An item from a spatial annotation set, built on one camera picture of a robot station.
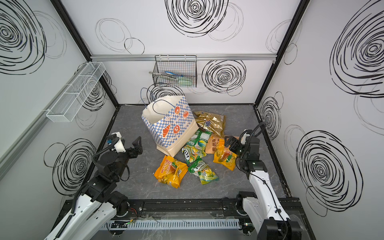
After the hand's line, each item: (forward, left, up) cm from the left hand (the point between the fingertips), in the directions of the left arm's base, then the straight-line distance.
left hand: (133, 138), depth 72 cm
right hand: (+7, -49, -9) cm, 51 cm away
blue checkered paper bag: (+9, -16, +1) cm, 19 cm away
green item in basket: (+35, -21, +9) cm, 42 cm away
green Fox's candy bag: (+14, -33, -21) cm, 41 cm away
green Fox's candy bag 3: (-7, -34, -18) cm, 39 cm away
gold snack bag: (+25, -42, -19) cm, 53 cm away
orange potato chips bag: (+12, -41, -22) cm, 48 cm away
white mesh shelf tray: (+10, +33, +10) cm, 36 cm away
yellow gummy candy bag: (-9, -17, -19) cm, 27 cm away
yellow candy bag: (-1, -47, -16) cm, 49 cm away
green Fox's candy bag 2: (+3, -28, -20) cm, 34 cm away
